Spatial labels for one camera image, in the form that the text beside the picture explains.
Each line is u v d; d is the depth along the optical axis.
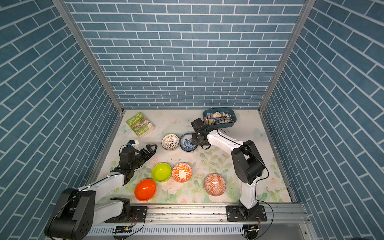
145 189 0.80
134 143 0.82
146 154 0.78
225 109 1.18
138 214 0.73
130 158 0.70
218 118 1.12
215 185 0.83
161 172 0.87
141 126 1.06
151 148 0.81
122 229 0.72
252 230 0.70
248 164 0.50
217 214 0.75
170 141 0.99
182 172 0.87
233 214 0.73
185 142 0.96
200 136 0.68
